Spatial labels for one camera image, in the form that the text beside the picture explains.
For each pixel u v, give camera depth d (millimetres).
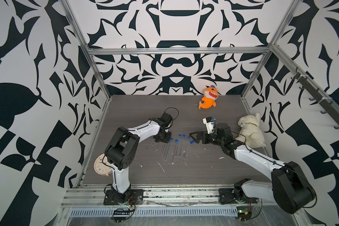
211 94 1115
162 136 801
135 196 744
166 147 914
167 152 894
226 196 741
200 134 744
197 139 756
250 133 871
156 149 912
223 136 662
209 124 776
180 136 965
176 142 944
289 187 415
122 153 490
